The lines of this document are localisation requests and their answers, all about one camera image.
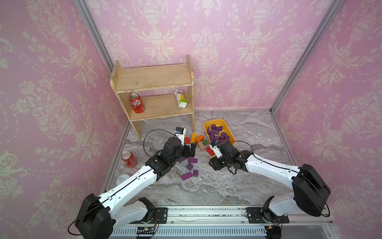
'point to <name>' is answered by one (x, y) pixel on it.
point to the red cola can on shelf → (137, 103)
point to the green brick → (205, 142)
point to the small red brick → (210, 151)
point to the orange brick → (200, 138)
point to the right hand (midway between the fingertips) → (213, 161)
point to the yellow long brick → (194, 137)
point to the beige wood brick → (201, 146)
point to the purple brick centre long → (192, 160)
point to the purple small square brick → (195, 173)
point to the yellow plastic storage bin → (213, 134)
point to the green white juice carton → (180, 98)
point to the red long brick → (187, 140)
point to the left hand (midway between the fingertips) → (190, 142)
